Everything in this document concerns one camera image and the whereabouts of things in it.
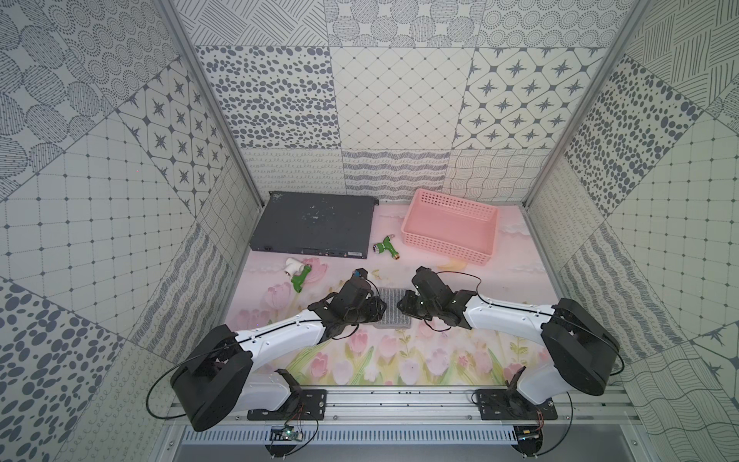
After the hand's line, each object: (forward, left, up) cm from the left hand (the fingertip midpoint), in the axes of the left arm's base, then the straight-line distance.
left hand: (382, 296), depth 84 cm
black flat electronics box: (+33, +27, -5) cm, 43 cm away
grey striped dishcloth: (-4, -3, -7) cm, 9 cm away
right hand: (-1, -5, -4) cm, 7 cm away
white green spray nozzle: (+12, +30, -7) cm, 33 cm away
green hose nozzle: (+24, -1, -7) cm, 25 cm away
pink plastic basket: (+34, -26, -7) cm, 44 cm away
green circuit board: (-33, +24, -9) cm, 42 cm away
